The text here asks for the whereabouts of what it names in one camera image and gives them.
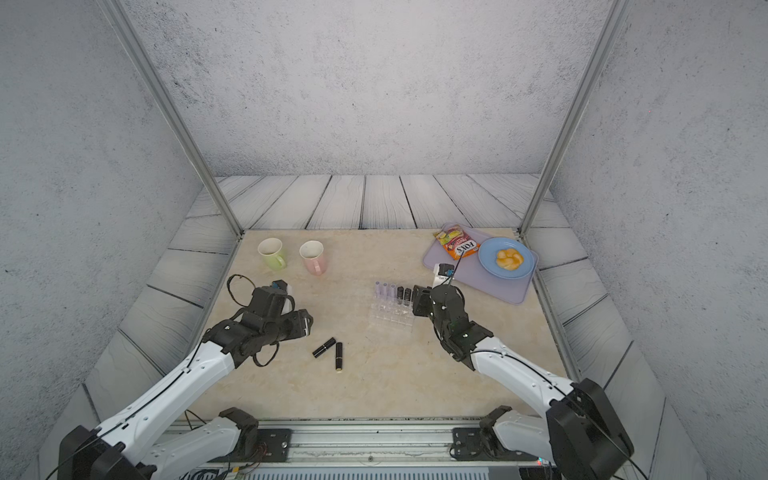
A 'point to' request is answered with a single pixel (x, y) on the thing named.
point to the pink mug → (314, 257)
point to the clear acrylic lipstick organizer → (393, 303)
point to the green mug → (270, 251)
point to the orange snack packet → (456, 241)
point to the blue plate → (487, 253)
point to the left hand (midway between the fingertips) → (309, 321)
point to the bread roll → (509, 259)
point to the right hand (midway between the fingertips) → (420, 288)
